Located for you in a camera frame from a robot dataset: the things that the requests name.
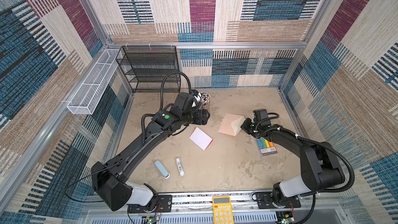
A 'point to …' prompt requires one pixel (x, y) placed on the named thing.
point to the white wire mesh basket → (86, 98)
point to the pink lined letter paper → (200, 138)
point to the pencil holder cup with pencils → (205, 99)
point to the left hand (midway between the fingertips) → (204, 112)
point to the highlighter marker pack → (266, 147)
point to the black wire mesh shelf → (144, 66)
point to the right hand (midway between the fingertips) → (241, 127)
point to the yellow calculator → (223, 210)
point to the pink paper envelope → (231, 124)
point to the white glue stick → (180, 167)
